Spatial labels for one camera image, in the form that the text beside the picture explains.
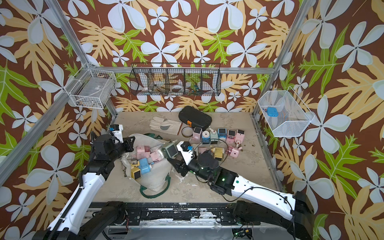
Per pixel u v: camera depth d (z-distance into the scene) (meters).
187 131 1.08
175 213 0.76
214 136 0.99
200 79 0.99
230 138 1.02
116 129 0.66
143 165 0.86
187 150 0.54
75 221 0.41
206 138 0.99
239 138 0.98
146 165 0.86
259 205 0.47
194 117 1.11
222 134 1.00
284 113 0.84
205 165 0.49
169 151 0.63
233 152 0.91
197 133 1.00
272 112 0.86
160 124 1.11
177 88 0.99
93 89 0.86
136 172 0.80
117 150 0.64
